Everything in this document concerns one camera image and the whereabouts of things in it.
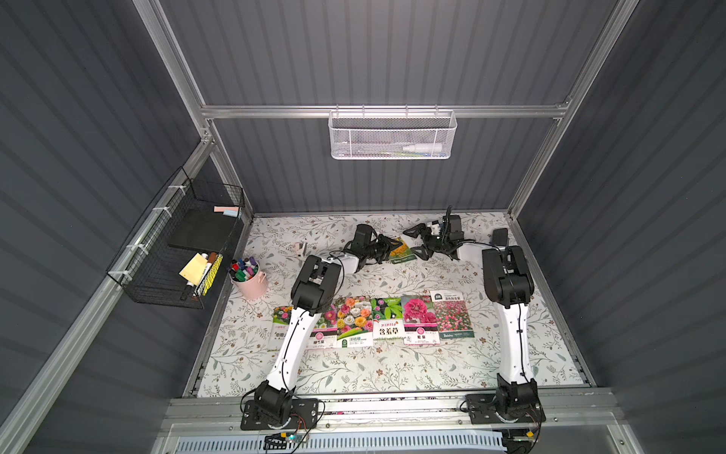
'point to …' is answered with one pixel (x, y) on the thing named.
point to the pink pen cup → (246, 276)
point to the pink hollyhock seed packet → (420, 324)
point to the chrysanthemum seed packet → (325, 333)
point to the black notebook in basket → (204, 229)
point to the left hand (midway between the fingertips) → (405, 245)
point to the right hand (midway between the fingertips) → (404, 242)
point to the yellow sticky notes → (194, 269)
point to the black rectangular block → (499, 236)
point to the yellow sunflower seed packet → (402, 253)
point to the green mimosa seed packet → (388, 318)
